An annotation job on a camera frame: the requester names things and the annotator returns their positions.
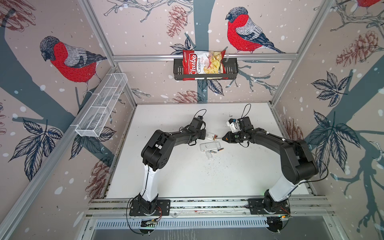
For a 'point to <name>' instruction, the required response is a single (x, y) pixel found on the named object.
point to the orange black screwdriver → (219, 138)
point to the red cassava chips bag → (231, 66)
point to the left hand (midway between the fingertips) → (203, 132)
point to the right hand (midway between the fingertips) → (222, 140)
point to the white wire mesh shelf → (92, 123)
